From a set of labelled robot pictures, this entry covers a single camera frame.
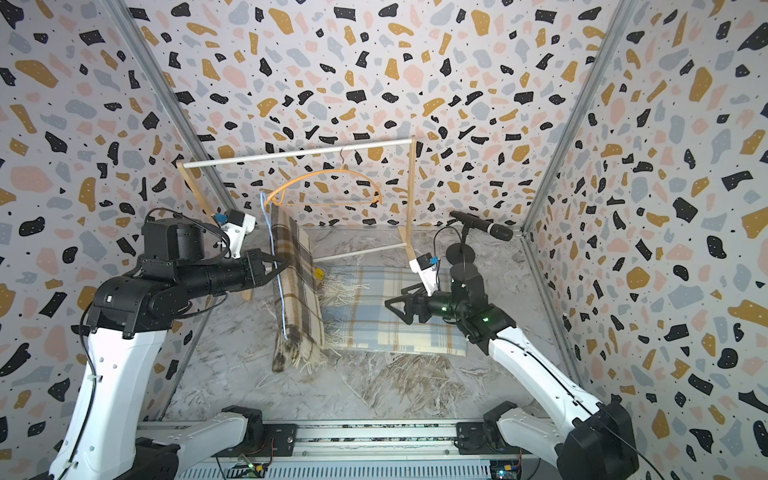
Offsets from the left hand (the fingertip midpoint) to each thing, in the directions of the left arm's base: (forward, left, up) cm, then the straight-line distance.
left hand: (289, 262), depth 59 cm
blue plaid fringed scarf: (+8, -9, -39) cm, 41 cm away
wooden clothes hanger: (+54, -3, -15) cm, 56 cm away
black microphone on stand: (+33, -45, -37) cm, 67 cm away
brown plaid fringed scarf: (-9, 0, -13) cm, 16 cm away
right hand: (0, -21, -15) cm, 26 cm away
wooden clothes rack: (+42, -25, -36) cm, 61 cm away
